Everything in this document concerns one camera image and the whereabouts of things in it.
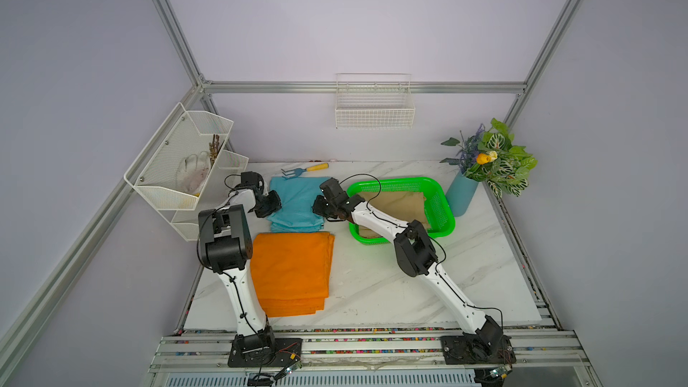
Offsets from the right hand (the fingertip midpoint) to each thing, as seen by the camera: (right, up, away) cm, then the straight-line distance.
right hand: (313, 210), depth 103 cm
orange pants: (-5, -19, -15) cm, 25 cm away
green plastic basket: (+48, -2, -5) cm, 49 cm away
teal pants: (-7, +6, +4) cm, 10 cm away
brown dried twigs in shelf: (-28, +21, -22) cm, 41 cm away
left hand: (-12, +1, 0) cm, 12 cm away
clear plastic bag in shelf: (-32, +14, -25) cm, 43 cm away
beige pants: (+37, +2, -3) cm, 37 cm away
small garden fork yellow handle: (-10, +16, +15) cm, 24 cm away
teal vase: (+54, +7, -11) cm, 55 cm away
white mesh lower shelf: (-29, +14, -13) cm, 34 cm away
